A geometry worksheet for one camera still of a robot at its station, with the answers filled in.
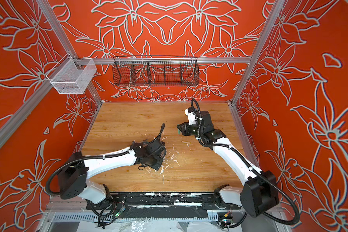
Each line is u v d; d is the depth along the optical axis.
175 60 0.92
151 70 1.00
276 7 0.70
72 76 0.92
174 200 0.74
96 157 0.48
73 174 0.43
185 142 0.95
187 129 0.68
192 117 0.70
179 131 0.77
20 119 0.58
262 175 0.40
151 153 0.62
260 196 0.39
